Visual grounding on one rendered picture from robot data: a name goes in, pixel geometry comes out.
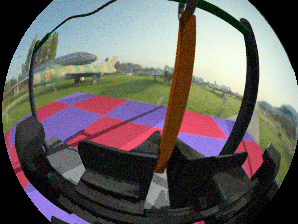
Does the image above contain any orange handle with dark loop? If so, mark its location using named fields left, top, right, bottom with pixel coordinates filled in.
left=154, top=0, right=198, bottom=173

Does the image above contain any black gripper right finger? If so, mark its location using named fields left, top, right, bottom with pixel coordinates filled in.
left=166, top=137, right=247, bottom=209

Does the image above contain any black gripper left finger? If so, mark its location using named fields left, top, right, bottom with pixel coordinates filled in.
left=77, top=131, right=161, bottom=200

